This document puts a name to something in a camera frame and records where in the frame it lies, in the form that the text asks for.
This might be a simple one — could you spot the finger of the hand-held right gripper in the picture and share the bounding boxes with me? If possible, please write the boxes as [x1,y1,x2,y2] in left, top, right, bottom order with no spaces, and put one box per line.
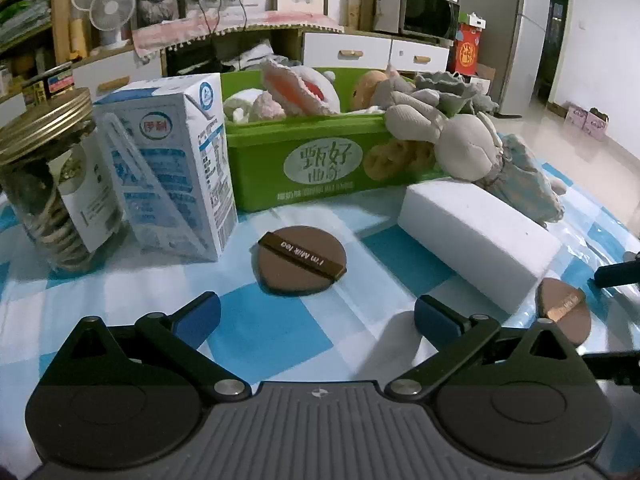
[582,352,640,387]
[594,251,640,289]

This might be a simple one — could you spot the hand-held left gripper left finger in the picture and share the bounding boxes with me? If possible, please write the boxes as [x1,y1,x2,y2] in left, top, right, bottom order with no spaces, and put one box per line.
[52,291,253,404]

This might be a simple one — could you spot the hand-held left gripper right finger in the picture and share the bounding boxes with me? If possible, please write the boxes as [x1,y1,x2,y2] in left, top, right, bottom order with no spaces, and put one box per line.
[385,295,588,404]

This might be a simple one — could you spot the small brown powder puff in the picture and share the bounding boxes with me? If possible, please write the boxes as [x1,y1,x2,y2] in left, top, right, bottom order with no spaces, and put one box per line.
[535,277,594,346]

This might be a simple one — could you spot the white sponge block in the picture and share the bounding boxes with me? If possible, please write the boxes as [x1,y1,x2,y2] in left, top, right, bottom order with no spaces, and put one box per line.
[397,180,564,312]

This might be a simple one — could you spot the large brown powder puff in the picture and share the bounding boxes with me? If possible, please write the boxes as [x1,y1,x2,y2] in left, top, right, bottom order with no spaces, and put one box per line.
[250,225,349,296]

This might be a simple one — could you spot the green plastic box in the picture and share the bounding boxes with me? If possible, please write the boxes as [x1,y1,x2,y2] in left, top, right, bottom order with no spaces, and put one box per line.
[220,67,452,214]

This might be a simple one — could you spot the beige rabbit doll blue dress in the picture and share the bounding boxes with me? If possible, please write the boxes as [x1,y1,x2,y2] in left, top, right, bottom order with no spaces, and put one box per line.
[384,104,569,229]

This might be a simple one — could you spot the small white plush toy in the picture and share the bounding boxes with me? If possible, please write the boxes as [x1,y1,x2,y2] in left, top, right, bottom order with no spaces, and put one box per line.
[223,89,266,124]

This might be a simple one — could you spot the grey plush toy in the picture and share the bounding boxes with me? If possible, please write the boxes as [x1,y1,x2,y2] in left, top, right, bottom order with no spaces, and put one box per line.
[372,64,500,117]

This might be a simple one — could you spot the brown plush toy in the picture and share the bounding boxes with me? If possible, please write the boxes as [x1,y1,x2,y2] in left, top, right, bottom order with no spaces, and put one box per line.
[350,70,389,112]

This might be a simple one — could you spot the blue white checked tablecloth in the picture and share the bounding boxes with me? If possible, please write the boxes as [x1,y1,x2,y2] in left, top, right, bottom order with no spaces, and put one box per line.
[0,135,640,480]

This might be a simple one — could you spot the blue white milk carton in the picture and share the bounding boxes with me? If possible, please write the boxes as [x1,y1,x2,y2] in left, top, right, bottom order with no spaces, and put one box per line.
[92,72,239,264]

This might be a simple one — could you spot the pink cardboard box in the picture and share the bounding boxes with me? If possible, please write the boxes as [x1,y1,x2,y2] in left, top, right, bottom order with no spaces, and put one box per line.
[565,102,589,129]
[585,107,611,141]

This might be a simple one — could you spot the glass jar gold lid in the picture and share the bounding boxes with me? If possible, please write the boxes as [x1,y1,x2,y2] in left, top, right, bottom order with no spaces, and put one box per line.
[0,87,129,274]

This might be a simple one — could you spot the silver refrigerator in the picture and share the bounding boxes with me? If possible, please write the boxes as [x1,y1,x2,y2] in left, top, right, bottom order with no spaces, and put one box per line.
[457,0,554,117]

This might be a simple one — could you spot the black bag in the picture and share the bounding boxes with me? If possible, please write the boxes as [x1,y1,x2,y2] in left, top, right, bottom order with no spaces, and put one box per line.
[165,40,222,79]

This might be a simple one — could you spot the folded clothes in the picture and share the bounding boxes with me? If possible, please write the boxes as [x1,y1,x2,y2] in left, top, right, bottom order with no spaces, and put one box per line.
[220,42,281,74]

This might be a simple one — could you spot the red gift box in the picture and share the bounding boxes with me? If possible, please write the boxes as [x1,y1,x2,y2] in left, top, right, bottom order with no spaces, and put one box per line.
[452,25,484,77]

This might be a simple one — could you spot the tin can dark label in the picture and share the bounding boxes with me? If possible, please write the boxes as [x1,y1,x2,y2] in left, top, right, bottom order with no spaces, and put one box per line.
[22,62,77,107]

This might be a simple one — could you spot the long wooden stand white drawers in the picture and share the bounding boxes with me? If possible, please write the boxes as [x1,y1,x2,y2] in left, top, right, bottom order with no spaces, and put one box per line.
[160,25,452,82]

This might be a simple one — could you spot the pink fringed runner cloth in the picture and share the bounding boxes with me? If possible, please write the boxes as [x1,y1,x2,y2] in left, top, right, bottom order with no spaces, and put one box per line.
[131,10,346,59]

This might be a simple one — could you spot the black microwave oven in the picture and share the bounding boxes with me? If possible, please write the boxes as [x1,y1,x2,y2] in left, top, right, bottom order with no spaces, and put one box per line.
[400,0,461,42]

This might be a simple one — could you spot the wooden cabinet white drawers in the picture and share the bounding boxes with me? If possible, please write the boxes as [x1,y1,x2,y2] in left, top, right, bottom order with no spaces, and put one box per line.
[0,0,167,121]

